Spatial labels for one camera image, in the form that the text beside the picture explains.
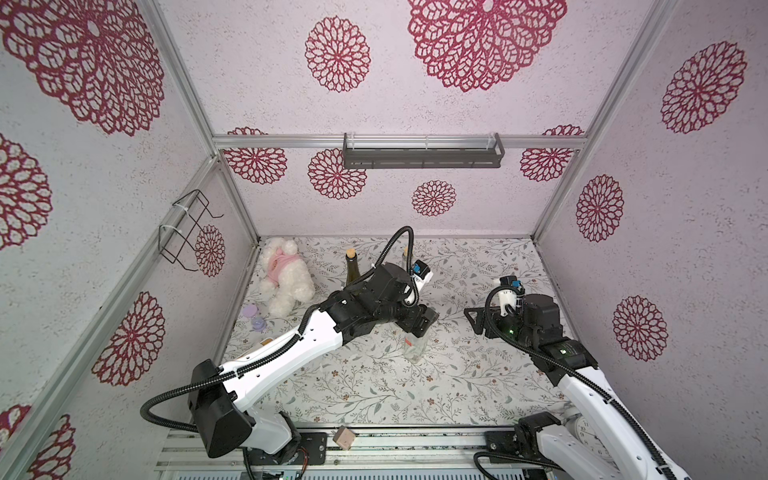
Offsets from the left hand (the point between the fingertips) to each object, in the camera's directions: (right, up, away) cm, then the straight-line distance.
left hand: (421, 309), depth 72 cm
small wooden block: (-19, -32, +3) cm, 38 cm away
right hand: (+15, 0, +5) cm, 16 cm away
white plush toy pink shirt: (-41, +6, +28) cm, 50 cm away
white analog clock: (+31, -23, -11) cm, 40 cm away
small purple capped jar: (-49, -8, +22) cm, 54 cm away
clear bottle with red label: (0, -14, +18) cm, 23 cm away
